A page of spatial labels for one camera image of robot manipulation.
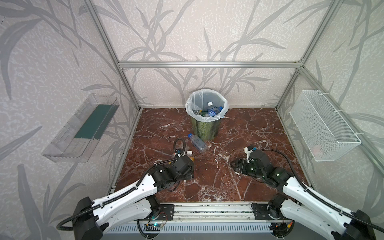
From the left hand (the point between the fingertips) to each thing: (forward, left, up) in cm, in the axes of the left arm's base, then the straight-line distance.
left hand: (193, 167), depth 78 cm
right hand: (+4, -22, 0) cm, 22 cm away
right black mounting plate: (-19, -34, -9) cm, 40 cm away
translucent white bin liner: (+41, -2, +9) cm, 42 cm away
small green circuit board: (-25, +18, -11) cm, 33 cm away
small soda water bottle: (+17, -3, -6) cm, 19 cm away
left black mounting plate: (-20, +13, -10) cm, 25 cm away
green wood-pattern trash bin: (+23, -8, +1) cm, 24 cm away
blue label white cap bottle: (+39, -10, +4) cm, 40 cm away
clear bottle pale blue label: (+30, -11, +11) cm, 33 cm away
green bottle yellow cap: (+33, -5, +6) cm, 34 cm away
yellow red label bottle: (+6, +2, +1) cm, 7 cm away
